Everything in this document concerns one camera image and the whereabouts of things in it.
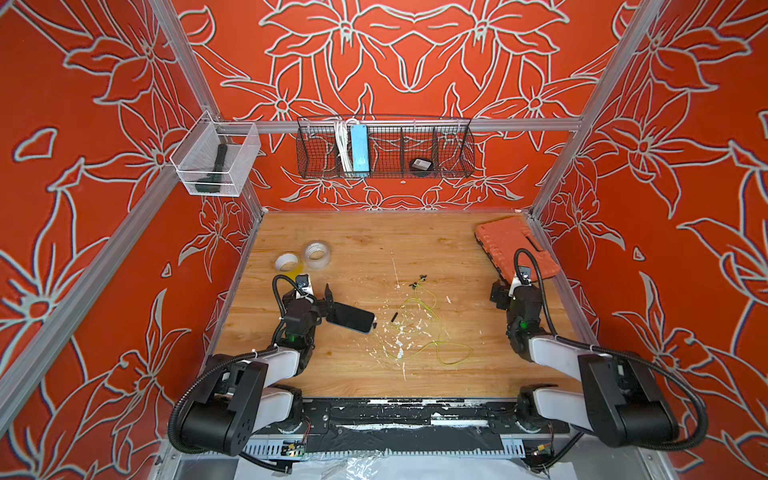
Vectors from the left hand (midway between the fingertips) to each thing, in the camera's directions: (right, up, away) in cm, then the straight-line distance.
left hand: (311, 285), depth 89 cm
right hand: (+62, +2, 0) cm, 62 cm away
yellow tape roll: (-12, +5, +15) cm, 20 cm away
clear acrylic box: (-30, +39, 0) cm, 49 cm away
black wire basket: (+25, +46, +8) cm, 53 cm away
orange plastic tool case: (+64, +14, +16) cm, 67 cm away
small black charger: (+34, +39, +7) cm, 52 cm away
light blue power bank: (+15, +40, +1) cm, 43 cm away
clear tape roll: (-2, +9, +18) cm, 20 cm away
